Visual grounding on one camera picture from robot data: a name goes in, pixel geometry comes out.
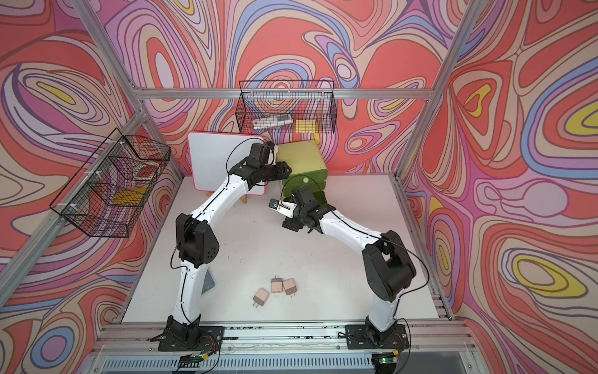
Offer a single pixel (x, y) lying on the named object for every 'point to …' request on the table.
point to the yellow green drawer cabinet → (307, 166)
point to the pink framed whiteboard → (213, 154)
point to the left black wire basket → (107, 195)
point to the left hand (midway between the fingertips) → (288, 170)
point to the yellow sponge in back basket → (305, 126)
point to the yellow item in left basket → (129, 195)
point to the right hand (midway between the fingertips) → (292, 214)
